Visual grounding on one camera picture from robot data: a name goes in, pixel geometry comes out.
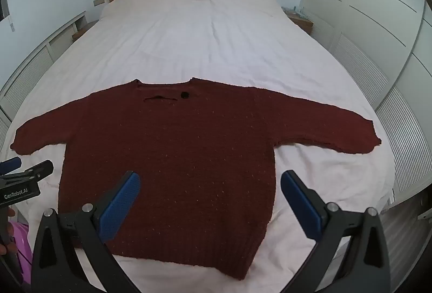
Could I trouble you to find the pale pink bed sheet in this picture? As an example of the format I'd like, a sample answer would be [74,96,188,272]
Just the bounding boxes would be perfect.
[0,0,396,293]

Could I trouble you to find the person's left hand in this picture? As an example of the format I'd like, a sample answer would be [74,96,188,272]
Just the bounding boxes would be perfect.
[0,207,17,258]

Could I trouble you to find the white panelled wardrobe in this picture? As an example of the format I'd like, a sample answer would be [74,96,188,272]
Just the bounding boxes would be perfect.
[301,0,432,213]

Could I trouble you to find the dark red knitted sweater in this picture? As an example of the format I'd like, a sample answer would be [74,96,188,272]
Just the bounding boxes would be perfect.
[9,77,382,281]

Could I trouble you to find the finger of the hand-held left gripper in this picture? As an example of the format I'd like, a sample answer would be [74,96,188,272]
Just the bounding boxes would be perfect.
[0,160,55,186]
[0,157,23,176]

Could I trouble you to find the wooden nightstand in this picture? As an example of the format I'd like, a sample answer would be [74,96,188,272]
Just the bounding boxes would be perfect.
[283,8,315,35]
[72,20,98,42]

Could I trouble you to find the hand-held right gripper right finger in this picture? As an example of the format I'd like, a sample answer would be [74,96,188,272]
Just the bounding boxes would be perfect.
[280,170,391,293]

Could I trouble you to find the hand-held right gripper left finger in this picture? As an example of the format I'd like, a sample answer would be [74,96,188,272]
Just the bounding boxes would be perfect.
[31,170,141,293]

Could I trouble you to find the pink plastic object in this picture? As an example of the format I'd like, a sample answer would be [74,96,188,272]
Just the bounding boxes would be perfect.
[8,219,32,283]

